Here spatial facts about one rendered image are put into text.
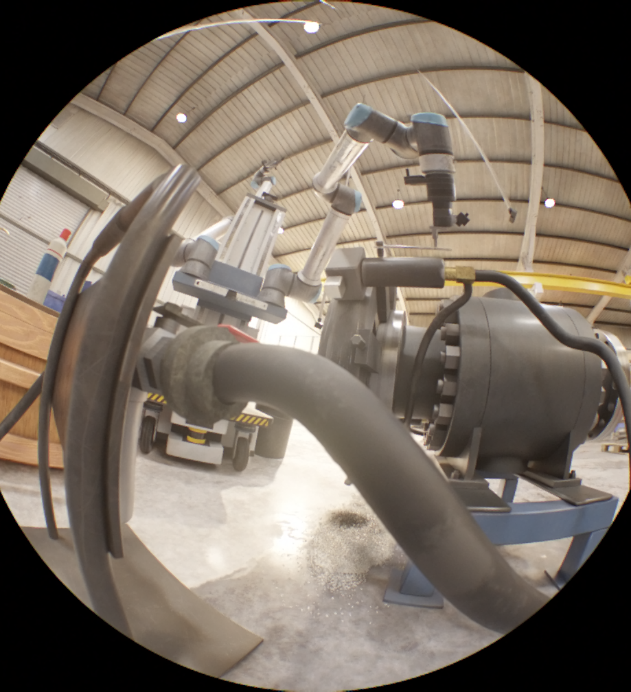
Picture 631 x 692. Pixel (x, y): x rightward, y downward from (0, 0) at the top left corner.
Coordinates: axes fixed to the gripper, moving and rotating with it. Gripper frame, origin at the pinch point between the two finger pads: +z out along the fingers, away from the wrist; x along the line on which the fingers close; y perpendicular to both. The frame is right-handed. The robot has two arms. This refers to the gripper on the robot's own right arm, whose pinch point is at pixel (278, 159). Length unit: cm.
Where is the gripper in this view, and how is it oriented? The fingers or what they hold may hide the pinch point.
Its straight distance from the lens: 231.2
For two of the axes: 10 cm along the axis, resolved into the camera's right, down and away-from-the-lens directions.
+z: 7.2, 0.2, -7.0
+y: 4.4, 7.7, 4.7
